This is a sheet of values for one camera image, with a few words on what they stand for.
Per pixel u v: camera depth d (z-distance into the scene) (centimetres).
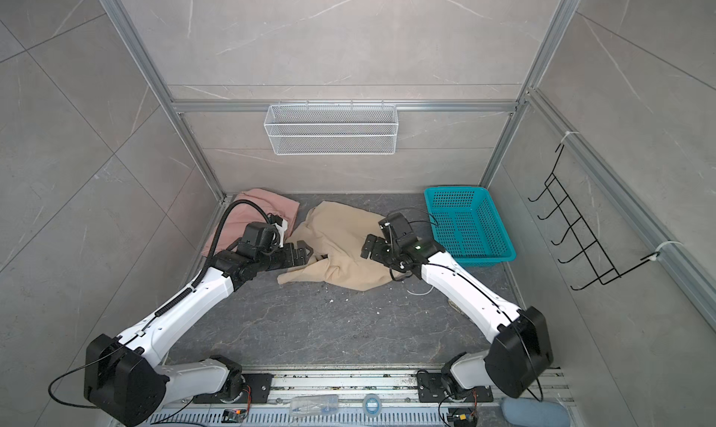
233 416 71
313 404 70
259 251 62
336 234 103
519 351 40
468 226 110
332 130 101
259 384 73
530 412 69
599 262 59
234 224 104
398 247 60
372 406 71
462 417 70
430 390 73
